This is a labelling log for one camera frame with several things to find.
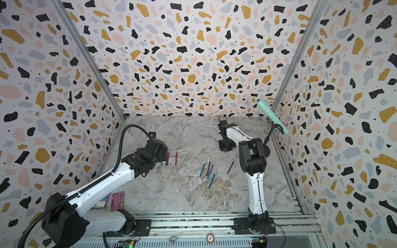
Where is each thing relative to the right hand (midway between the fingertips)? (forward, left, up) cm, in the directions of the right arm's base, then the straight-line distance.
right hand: (229, 149), depth 103 cm
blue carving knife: (-15, +17, -1) cm, 23 cm away
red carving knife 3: (-13, 0, 0) cm, 13 cm away
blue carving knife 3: (-22, +11, -1) cm, 25 cm away
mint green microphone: (+5, -15, +34) cm, 38 cm away
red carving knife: (-8, +35, +1) cm, 36 cm away
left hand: (-13, +39, +18) cm, 45 cm away
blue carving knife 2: (-17, +12, 0) cm, 21 cm away
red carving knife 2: (-14, +13, 0) cm, 19 cm away
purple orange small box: (-35, +60, +3) cm, 70 cm away
